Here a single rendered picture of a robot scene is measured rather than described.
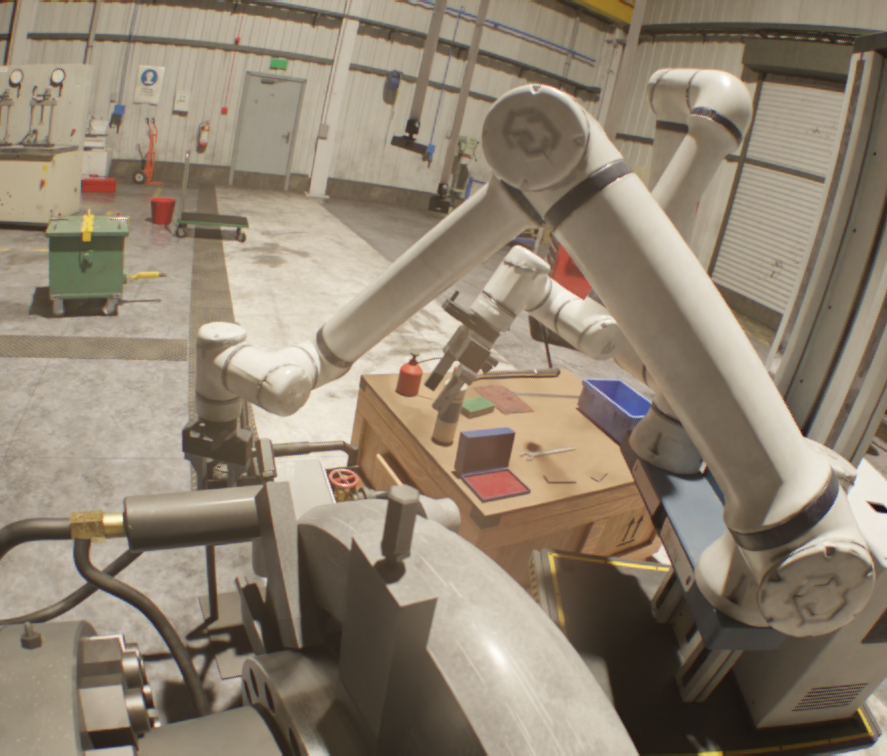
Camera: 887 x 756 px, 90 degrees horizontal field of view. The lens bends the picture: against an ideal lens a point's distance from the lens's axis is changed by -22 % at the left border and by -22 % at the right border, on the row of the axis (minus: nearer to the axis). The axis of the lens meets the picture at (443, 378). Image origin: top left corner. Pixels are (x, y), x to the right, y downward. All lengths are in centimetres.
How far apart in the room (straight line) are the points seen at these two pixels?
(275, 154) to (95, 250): 767
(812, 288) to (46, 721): 129
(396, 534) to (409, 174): 1139
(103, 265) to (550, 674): 343
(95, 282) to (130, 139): 755
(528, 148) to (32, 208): 589
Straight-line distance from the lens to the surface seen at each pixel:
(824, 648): 125
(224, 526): 76
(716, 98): 117
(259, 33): 1106
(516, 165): 60
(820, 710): 149
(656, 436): 128
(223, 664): 155
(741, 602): 93
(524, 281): 109
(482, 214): 80
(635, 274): 59
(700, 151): 113
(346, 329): 93
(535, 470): 164
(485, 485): 149
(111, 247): 358
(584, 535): 180
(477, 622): 40
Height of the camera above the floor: 127
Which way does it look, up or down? 23 degrees down
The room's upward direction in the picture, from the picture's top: 13 degrees clockwise
